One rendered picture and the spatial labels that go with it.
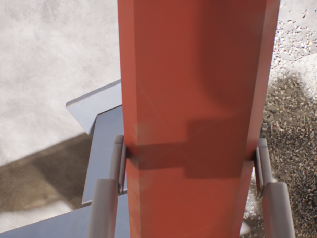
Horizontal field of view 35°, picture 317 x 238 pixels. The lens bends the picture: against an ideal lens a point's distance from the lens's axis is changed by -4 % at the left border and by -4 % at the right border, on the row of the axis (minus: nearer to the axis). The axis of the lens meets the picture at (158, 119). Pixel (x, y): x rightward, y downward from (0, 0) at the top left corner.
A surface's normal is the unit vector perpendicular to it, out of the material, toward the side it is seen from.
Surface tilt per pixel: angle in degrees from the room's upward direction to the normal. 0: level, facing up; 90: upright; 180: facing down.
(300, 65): 2
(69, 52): 0
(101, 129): 90
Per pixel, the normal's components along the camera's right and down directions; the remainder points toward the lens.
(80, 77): -0.04, 0.66
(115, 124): -0.47, -0.67
